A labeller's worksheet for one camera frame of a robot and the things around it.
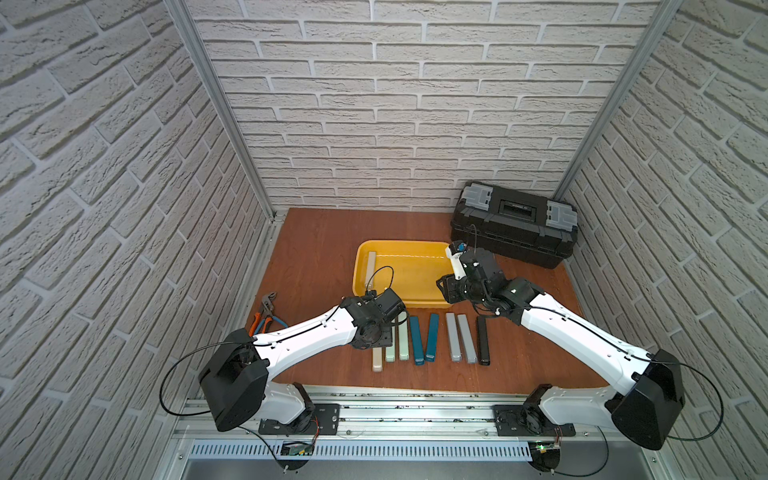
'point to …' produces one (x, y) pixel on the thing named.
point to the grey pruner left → (453, 337)
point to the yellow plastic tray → (411, 267)
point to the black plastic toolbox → (516, 226)
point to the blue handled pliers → (268, 313)
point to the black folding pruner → (483, 349)
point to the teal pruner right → (432, 342)
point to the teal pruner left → (416, 339)
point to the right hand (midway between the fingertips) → (447, 280)
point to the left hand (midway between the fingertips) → (385, 335)
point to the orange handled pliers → (266, 302)
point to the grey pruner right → (467, 338)
